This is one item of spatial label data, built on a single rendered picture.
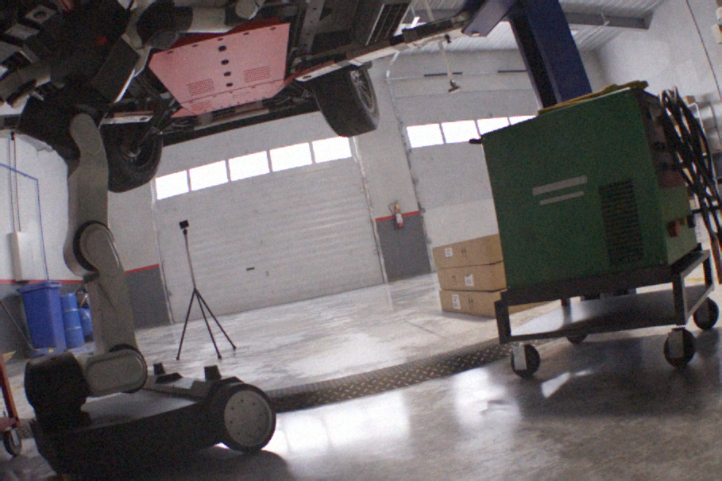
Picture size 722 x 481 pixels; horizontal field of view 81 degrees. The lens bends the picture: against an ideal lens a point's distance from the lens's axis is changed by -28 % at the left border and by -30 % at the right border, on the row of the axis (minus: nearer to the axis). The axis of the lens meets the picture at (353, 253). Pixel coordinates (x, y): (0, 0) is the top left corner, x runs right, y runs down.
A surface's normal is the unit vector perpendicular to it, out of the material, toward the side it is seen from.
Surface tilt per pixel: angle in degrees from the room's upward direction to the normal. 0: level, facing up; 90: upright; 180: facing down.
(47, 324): 93
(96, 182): 115
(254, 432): 90
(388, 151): 90
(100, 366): 90
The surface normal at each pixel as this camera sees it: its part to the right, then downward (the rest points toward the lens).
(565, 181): -0.79, 0.07
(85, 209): 0.74, -0.16
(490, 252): 0.13, -0.05
